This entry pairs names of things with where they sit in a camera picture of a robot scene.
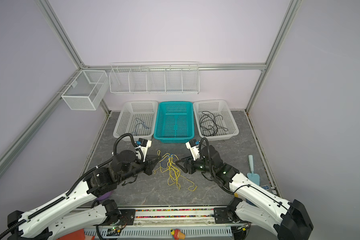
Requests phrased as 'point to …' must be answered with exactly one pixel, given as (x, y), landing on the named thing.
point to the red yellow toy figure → (176, 234)
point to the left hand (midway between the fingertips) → (160, 160)
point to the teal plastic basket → (174, 122)
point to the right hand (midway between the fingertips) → (178, 163)
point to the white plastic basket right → (218, 107)
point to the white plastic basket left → (146, 111)
